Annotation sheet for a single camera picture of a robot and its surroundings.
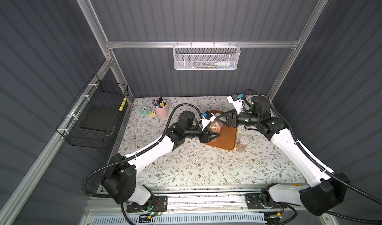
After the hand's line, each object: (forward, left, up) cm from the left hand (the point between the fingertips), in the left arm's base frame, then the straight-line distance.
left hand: (219, 134), depth 72 cm
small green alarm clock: (+35, +49, -22) cm, 64 cm away
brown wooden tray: (+11, -10, -23) cm, 27 cm away
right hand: (+5, -1, +8) cm, 9 cm away
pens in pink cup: (+32, +36, -11) cm, 49 cm away
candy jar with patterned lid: (+3, +2, +3) cm, 5 cm away
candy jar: (+3, -16, -11) cm, 20 cm away
